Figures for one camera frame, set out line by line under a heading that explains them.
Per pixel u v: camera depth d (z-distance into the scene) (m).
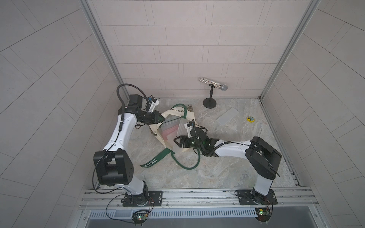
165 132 0.89
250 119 1.02
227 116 1.03
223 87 0.94
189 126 0.77
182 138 0.74
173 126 0.91
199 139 0.64
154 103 0.74
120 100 0.59
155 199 0.71
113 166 0.42
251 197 0.63
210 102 1.13
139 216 0.64
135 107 0.57
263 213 0.68
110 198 0.72
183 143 0.74
